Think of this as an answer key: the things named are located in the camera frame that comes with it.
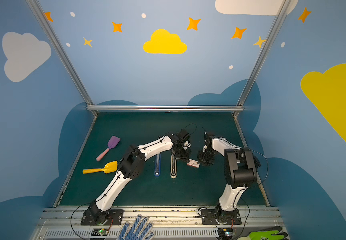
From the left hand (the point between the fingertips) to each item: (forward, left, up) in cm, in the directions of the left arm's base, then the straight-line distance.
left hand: (192, 161), depth 92 cm
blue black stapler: (-2, +22, 0) cm, 22 cm away
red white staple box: (-1, -1, -1) cm, 2 cm away
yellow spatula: (-4, +52, -3) cm, 52 cm away
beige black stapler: (-4, +12, 0) cm, 12 cm away
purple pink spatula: (+13, +54, -1) cm, 56 cm away
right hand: (0, -6, -1) cm, 6 cm away
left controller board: (-37, +47, -2) cm, 59 cm away
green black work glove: (-36, -35, 0) cm, 50 cm away
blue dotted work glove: (-36, +28, -1) cm, 46 cm away
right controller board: (-36, -14, -3) cm, 39 cm away
